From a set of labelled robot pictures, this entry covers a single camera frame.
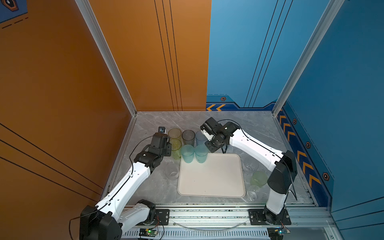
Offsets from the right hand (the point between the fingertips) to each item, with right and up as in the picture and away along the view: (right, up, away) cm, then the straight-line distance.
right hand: (210, 146), depth 83 cm
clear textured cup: (-22, -17, +4) cm, 28 cm away
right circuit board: (+30, -40, -13) cm, 51 cm away
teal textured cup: (-13, -5, +8) cm, 16 cm away
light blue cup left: (-5, +4, +6) cm, 9 cm away
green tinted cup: (-19, -1, +1) cm, 19 cm away
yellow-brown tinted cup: (-22, +6, +11) cm, 25 cm away
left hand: (-25, +2, -1) cm, 25 cm away
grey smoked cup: (-13, +4, +6) cm, 15 cm away
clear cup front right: (+24, -26, -2) cm, 35 cm away
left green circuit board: (-32, -40, -12) cm, 53 cm away
